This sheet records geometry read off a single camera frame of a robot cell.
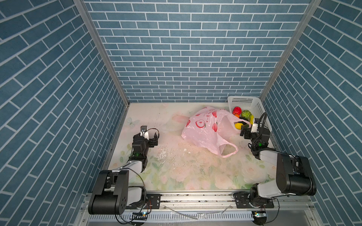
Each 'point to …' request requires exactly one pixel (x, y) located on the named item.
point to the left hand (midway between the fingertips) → (151, 132)
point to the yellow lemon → (238, 125)
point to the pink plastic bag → (213, 128)
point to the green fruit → (246, 114)
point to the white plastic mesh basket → (254, 104)
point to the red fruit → (236, 110)
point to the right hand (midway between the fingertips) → (251, 127)
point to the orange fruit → (237, 115)
